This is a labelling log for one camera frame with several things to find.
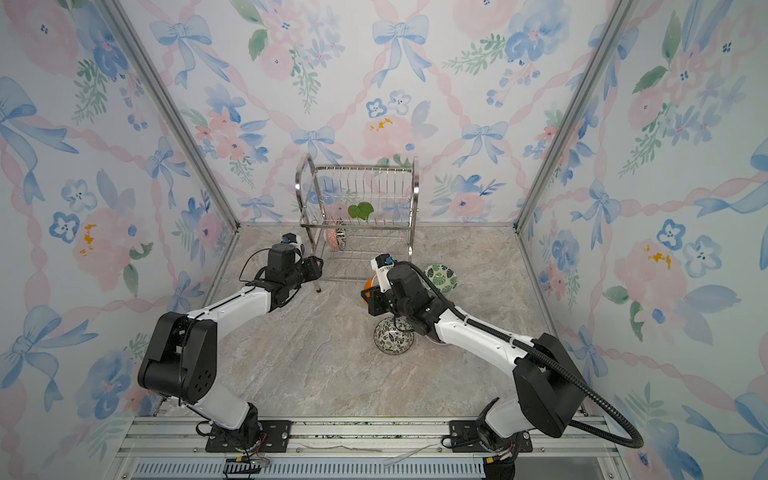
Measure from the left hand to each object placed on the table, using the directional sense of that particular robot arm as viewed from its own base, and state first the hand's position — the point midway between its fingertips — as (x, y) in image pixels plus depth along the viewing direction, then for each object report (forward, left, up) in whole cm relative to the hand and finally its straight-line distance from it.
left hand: (320, 259), depth 93 cm
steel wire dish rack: (+15, -6, -10) cm, 19 cm away
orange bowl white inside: (-13, -16, +5) cm, 21 cm away
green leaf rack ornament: (+7, -14, +14) cm, 21 cm away
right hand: (-14, -14, +4) cm, 20 cm away
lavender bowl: (-28, -33, +4) cm, 44 cm away
